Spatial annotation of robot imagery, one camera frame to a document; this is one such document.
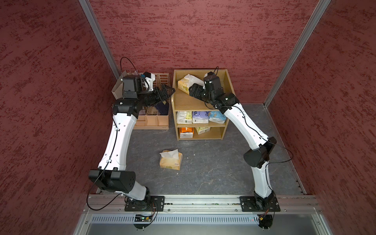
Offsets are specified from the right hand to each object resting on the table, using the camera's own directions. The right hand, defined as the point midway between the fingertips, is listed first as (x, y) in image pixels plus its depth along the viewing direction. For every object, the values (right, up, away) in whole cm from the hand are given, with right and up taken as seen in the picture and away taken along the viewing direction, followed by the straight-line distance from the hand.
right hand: (194, 93), depth 78 cm
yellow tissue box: (-14, -39, +6) cm, 41 cm away
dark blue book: (-23, -8, +26) cm, 35 cm away
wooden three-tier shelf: (-6, -5, -1) cm, 8 cm away
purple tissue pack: (+4, -13, +5) cm, 15 cm away
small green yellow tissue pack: (+5, -23, +19) cm, 30 cm away
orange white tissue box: (-5, -24, +14) cm, 28 cm away
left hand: (-13, -3, -9) cm, 16 cm away
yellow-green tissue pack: (-6, -14, +4) cm, 16 cm away
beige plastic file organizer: (-34, -14, +25) cm, 44 cm away
